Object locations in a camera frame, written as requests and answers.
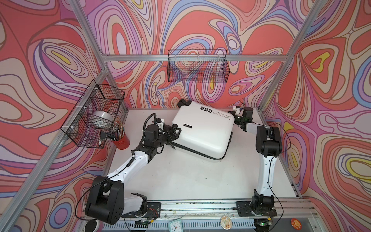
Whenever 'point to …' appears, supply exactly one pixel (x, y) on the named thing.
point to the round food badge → (225, 222)
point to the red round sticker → (296, 224)
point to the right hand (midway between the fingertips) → (221, 116)
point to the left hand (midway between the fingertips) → (178, 131)
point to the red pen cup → (121, 141)
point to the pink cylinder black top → (90, 225)
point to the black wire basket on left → (94, 97)
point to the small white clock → (176, 225)
